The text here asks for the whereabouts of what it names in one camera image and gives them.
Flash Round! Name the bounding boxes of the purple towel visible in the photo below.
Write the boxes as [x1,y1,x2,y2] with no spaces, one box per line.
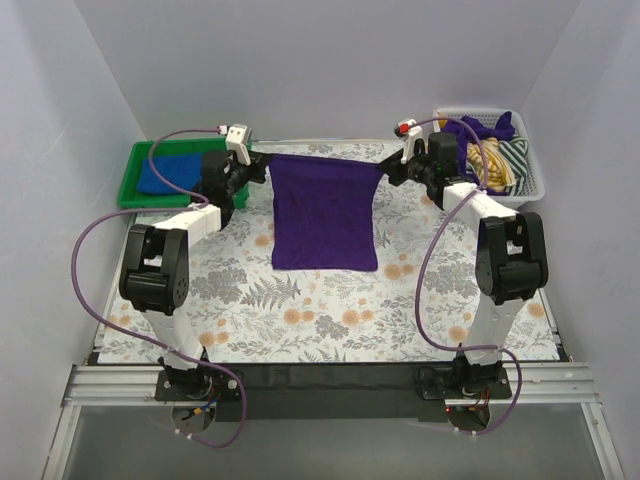
[441,111,516,173]
[269,154,382,272]

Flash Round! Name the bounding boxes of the blue towel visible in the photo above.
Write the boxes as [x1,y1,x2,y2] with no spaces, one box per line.
[136,153,202,195]

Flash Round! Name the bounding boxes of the aluminium rail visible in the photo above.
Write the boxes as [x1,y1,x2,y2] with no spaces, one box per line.
[63,362,601,406]

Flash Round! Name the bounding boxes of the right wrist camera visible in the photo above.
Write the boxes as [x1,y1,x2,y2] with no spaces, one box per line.
[394,118,426,165]

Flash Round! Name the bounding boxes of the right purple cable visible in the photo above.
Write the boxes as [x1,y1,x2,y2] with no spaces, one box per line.
[414,117,524,435]

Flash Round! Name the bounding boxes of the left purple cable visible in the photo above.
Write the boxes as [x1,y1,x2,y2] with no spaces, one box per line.
[70,127,249,447]

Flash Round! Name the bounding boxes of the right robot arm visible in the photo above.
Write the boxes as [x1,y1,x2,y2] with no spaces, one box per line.
[379,123,548,399]

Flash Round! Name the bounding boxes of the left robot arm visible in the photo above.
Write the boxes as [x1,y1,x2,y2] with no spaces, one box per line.
[119,150,273,400]

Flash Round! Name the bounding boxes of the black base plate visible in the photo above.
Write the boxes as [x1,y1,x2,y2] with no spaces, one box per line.
[154,361,511,423]

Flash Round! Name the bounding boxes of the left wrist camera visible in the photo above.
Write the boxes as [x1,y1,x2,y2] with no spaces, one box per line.
[217,124,252,166]

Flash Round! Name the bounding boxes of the white plastic laundry basket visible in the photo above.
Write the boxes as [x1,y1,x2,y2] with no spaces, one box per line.
[433,106,545,208]

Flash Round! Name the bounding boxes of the yellow white striped towel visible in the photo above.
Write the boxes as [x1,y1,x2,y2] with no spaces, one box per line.
[466,137,516,192]

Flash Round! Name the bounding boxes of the green plastic tray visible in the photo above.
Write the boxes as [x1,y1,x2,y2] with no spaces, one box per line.
[118,138,225,212]

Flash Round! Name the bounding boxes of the purple cable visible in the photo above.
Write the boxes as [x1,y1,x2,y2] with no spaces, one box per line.
[70,127,249,447]
[414,117,524,435]

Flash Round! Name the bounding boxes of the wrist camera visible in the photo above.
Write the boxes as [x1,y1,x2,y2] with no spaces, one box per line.
[217,124,252,166]
[394,118,426,165]

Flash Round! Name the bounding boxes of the green white striped towel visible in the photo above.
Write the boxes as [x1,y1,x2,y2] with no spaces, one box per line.
[498,136,529,196]

